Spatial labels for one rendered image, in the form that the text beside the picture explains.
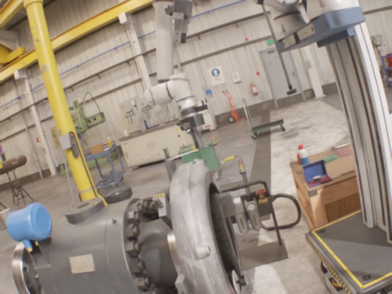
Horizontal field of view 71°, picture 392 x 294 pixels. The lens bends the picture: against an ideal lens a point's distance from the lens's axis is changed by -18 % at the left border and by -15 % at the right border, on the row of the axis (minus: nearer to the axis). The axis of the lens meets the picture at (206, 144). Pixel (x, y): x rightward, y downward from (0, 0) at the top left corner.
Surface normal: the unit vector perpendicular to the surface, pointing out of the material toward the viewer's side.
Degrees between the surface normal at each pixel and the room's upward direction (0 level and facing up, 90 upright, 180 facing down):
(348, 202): 90
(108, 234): 41
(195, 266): 75
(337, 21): 90
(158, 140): 90
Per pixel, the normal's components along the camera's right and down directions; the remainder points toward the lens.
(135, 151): -0.35, 0.26
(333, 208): -0.08, 0.18
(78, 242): -0.28, -0.58
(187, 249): -0.19, -0.26
